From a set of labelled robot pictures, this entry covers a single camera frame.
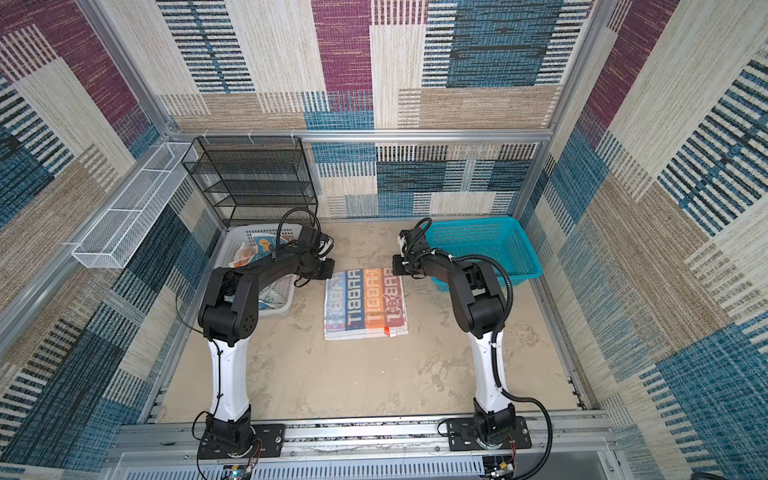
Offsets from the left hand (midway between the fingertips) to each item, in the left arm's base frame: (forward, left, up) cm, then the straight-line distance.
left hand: (331, 267), depth 104 cm
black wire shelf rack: (+27, +28, +16) cm, 42 cm away
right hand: (0, -23, -1) cm, 23 cm away
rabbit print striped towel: (-13, -12, -2) cm, 18 cm away
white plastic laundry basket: (+5, +29, +7) cm, 30 cm away
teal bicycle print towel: (+9, +24, +2) cm, 26 cm away
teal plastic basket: (+12, -60, +1) cm, 61 cm away
